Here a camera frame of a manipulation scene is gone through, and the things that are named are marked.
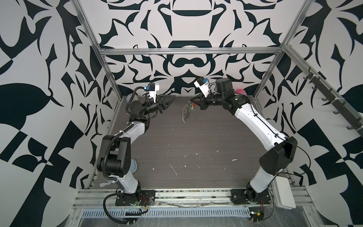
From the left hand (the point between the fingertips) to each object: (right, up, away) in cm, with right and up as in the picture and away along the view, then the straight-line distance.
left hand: (177, 94), depth 70 cm
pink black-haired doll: (+49, +7, +45) cm, 67 cm away
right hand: (+8, -1, +4) cm, 9 cm away
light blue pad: (-25, -40, +10) cm, 49 cm away
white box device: (+53, -49, +1) cm, 72 cm away
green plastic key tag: (+8, -6, +6) cm, 11 cm away
